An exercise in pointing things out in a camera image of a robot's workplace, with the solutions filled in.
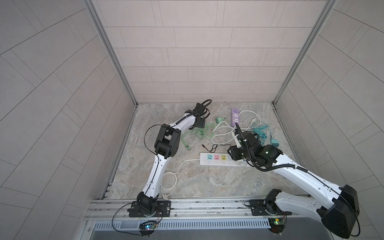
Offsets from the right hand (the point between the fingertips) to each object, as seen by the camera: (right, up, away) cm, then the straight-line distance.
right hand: (229, 151), depth 78 cm
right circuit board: (+20, -31, -10) cm, 38 cm away
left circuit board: (-38, -29, -13) cm, 50 cm away
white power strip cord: (-32, -22, -4) cm, 39 cm away
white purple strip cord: (+7, +10, +24) cm, 27 cm away
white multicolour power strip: (-4, -6, +7) cm, 10 cm away
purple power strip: (+10, +18, +27) cm, 34 cm away
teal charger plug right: (+32, +2, +16) cm, 36 cm away
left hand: (-16, +15, +29) cm, 37 cm away
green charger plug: (-2, +16, +27) cm, 31 cm away
